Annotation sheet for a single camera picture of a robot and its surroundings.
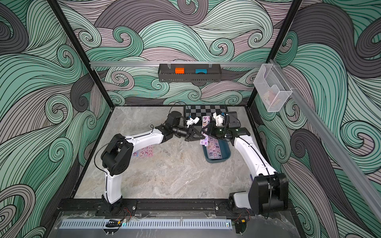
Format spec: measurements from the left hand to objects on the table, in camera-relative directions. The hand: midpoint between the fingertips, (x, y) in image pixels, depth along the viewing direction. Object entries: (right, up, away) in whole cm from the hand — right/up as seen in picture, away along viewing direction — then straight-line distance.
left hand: (204, 137), depth 76 cm
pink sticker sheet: (0, -2, +1) cm, 2 cm away
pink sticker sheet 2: (-34, -12, +19) cm, 41 cm away
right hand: (+1, +3, +6) cm, 6 cm away
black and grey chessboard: (+1, +15, +37) cm, 40 cm away
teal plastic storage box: (+16, -10, +18) cm, 26 cm away
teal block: (0, +41, +19) cm, 45 cm away
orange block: (-14, +41, +18) cm, 47 cm away
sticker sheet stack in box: (+8, -10, +19) cm, 23 cm away
